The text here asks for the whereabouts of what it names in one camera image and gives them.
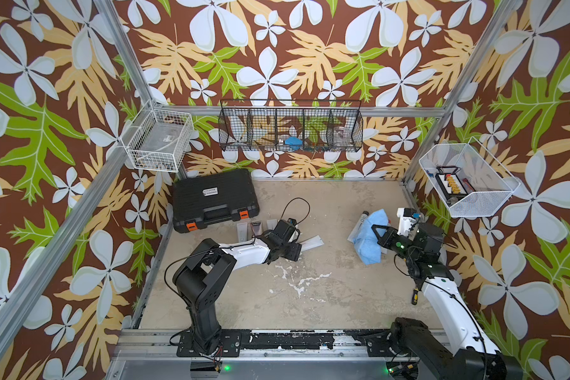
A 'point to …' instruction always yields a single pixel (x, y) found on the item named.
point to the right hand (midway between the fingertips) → (372, 226)
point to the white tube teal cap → (242, 232)
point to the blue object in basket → (294, 142)
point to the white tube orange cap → (313, 242)
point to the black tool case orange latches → (201, 201)
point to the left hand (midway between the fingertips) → (295, 244)
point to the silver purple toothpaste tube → (257, 228)
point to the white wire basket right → (470, 183)
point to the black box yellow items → (450, 181)
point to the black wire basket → (292, 126)
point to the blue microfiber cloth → (366, 242)
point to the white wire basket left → (158, 139)
